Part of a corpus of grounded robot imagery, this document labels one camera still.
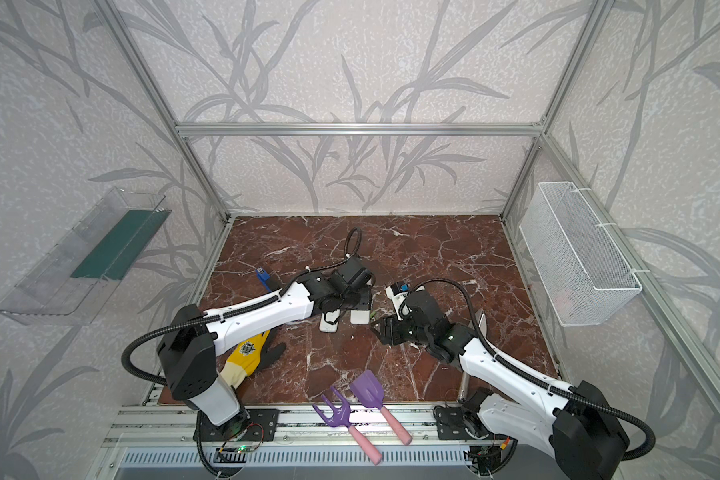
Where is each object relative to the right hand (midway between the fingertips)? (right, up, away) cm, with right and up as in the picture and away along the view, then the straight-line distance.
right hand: (378, 314), depth 79 cm
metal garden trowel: (+23, -17, 0) cm, 29 cm away
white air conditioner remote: (-5, -1, +1) cm, 5 cm away
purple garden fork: (-10, -25, -4) cm, 27 cm away
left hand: (-2, +6, +4) cm, 7 cm away
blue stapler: (-38, +8, +18) cm, 43 cm away
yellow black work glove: (-34, -11, 0) cm, 36 cm away
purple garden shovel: (-3, -20, -1) cm, 20 cm away
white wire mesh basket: (+43, +13, -18) cm, 48 cm away
